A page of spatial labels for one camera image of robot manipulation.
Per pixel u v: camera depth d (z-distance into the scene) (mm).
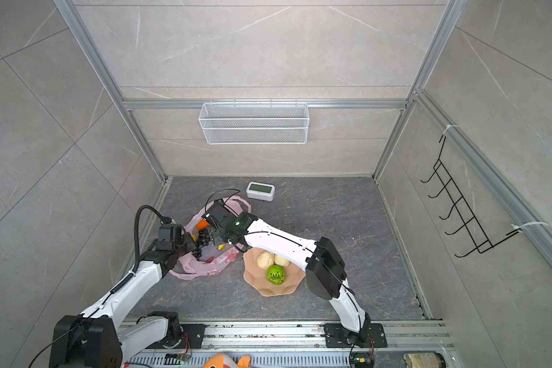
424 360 660
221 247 927
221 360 635
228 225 603
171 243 655
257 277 838
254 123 1002
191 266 833
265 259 856
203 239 913
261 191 1079
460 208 685
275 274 797
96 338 394
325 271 481
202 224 874
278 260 856
